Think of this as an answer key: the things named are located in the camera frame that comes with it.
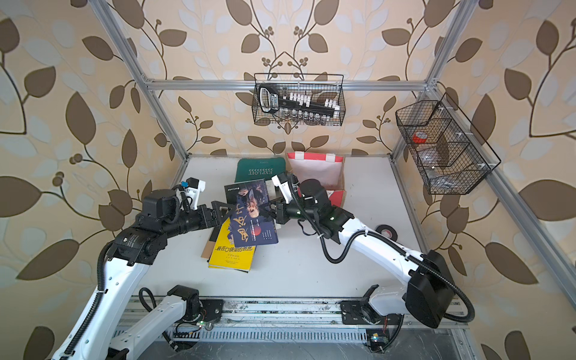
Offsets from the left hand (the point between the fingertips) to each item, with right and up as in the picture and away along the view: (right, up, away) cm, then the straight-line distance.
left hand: (223, 208), depth 67 cm
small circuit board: (+48, -42, +3) cm, 64 cm away
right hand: (+11, 0, +3) cm, 11 cm away
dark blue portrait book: (+7, -6, +4) cm, 10 cm away
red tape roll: (+67, +24, +14) cm, 72 cm away
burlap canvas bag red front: (+34, +13, +27) cm, 45 cm away
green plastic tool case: (+3, +14, +42) cm, 44 cm away
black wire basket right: (+73, +17, +6) cm, 75 cm away
